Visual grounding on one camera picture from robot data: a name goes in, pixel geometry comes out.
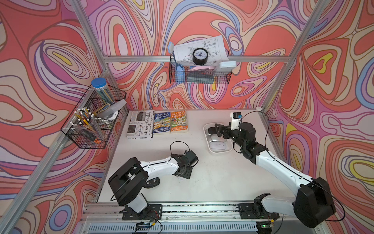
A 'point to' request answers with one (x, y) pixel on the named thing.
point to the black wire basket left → (105, 115)
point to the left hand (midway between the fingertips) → (186, 173)
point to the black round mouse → (152, 183)
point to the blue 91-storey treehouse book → (162, 123)
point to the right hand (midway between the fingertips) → (222, 127)
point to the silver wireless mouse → (215, 137)
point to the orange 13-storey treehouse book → (178, 122)
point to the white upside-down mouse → (217, 145)
